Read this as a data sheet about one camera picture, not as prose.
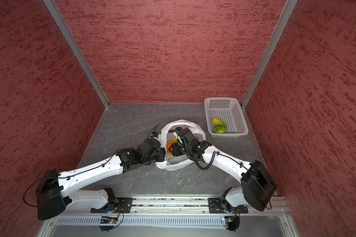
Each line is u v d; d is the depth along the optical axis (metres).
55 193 0.40
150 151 0.58
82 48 0.89
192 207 0.76
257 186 0.41
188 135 0.63
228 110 1.17
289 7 0.71
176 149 0.71
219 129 0.97
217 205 0.74
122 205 0.74
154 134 0.70
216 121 1.06
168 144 0.78
